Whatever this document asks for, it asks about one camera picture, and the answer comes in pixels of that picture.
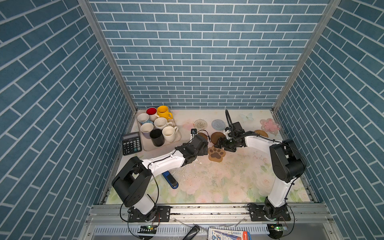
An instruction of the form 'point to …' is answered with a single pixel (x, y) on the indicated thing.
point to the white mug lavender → (145, 129)
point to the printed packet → (224, 234)
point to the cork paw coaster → (216, 154)
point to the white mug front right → (169, 133)
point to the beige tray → (143, 117)
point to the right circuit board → (276, 229)
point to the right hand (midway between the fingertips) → (218, 145)
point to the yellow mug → (163, 112)
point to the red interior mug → (152, 112)
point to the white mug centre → (161, 122)
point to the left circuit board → (148, 229)
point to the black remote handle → (192, 233)
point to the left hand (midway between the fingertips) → (200, 146)
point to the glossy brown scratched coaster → (203, 135)
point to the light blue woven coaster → (218, 124)
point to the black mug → (157, 137)
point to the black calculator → (131, 143)
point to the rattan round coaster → (261, 132)
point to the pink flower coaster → (270, 125)
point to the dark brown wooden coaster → (215, 136)
